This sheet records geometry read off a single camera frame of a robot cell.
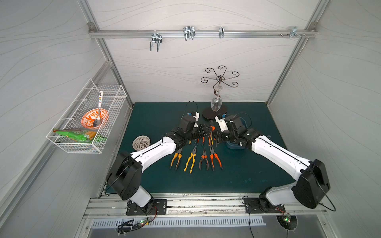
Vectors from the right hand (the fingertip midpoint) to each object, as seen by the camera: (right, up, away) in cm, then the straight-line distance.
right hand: (213, 133), depth 82 cm
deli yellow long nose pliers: (-12, -15, +9) cm, 21 cm away
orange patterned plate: (-60, +8, -15) cm, 62 cm away
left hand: (-1, +2, -2) cm, 3 cm away
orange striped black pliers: (-5, -16, +9) cm, 19 cm away
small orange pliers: (0, -16, +9) cm, 18 cm away
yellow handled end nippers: (-20, -14, +9) cm, 26 cm away
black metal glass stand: (+1, +12, +32) cm, 34 cm away
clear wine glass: (+4, +18, +14) cm, 23 cm away
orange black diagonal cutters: (-2, -3, -3) cm, 5 cm away
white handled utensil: (-54, +7, -16) cm, 57 cm away
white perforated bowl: (-46, -8, +13) cm, 49 cm away
